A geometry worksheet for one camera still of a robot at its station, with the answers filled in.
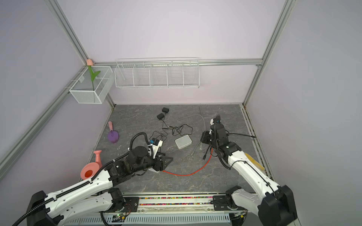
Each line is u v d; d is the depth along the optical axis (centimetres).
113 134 100
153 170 66
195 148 94
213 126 64
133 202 74
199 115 116
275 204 39
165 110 116
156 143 66
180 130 105
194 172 85
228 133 63
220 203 73
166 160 72
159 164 63
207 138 72
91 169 75
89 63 89
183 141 96
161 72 99
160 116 112
